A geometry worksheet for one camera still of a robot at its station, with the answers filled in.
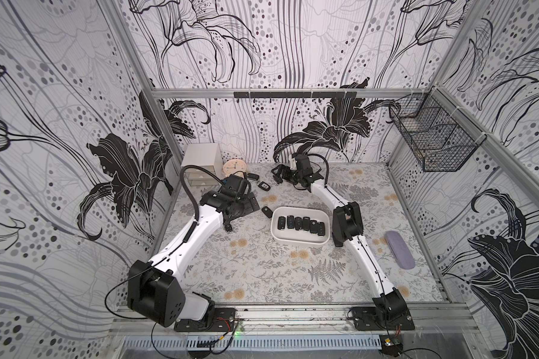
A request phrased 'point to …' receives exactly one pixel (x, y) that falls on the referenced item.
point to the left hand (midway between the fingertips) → (246, 212)
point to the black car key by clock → (253, 176)
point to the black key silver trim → (263, 185)
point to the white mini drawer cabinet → (207, 156)
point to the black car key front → (321, 230)
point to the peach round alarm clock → (234, 167)
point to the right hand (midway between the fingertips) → (281, 170)
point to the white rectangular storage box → (301, 238)
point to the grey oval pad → (400, 250)
